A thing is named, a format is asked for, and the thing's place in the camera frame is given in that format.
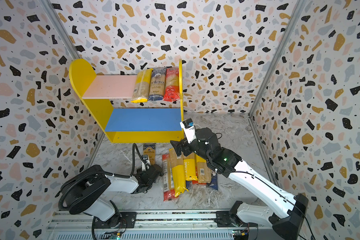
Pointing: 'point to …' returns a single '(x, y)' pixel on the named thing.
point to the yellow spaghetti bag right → (204, 173)
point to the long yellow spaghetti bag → (177, 173)
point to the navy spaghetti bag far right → (214, 181)
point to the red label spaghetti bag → (168, 193)
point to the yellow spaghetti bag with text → (190, 164)
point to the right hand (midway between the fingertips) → (177, 134)
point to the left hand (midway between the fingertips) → (153, 166)
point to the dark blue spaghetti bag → (149, 149)
